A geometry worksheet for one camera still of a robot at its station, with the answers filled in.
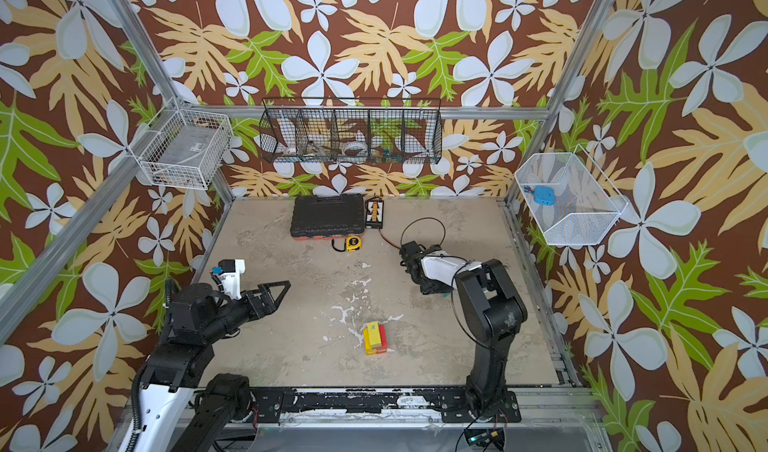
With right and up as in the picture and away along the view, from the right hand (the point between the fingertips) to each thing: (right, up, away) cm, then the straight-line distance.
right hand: (442, 285), depth 96 cm
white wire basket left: (-79, +43, -9) cm, 90 cm away
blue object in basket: (+28, +28, -10) cm, 41 cm away
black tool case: (-40, +23, +18) cm, 50 cm away
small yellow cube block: (-22, -9, -19) cm, 30 cm away
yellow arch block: (-24, -11, -18) cm, 32 cm away
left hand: (-44, +5, -25) cm, 51 cm away
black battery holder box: (-23, +24, +19) cm, 38 cm away
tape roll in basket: (-29, +46, +3) cm, 54 cm away
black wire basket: (-30, +51, +2) cm, 59 cm away
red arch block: (-19, -10, -20) cm, 30 cm away
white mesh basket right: (+35, +27, -12) cm, 45 cm away
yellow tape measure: (-30, +13, +9) cm, 34 cm away
